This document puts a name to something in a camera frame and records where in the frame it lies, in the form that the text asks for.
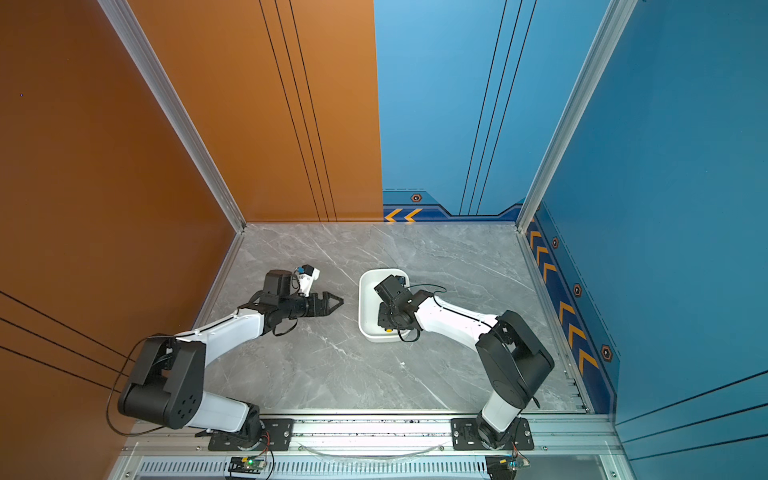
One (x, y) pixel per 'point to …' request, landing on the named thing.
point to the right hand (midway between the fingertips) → (382, 320)
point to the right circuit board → (504, 467)
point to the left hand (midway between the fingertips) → (333, 299)
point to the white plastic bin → (368, 302)
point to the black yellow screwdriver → (388, 330)
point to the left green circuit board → (246, 465)
